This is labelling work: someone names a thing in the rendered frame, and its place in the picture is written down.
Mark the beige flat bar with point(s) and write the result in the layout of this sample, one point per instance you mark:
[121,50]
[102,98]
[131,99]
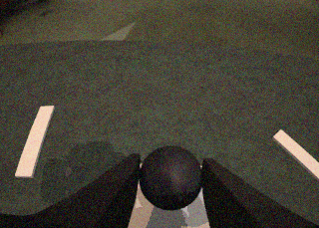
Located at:
[31,153]
[296,151]

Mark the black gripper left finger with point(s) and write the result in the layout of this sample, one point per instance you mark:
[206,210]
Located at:
[107,202]

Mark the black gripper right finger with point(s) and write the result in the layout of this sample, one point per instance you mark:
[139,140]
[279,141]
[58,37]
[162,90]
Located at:
[230,202]

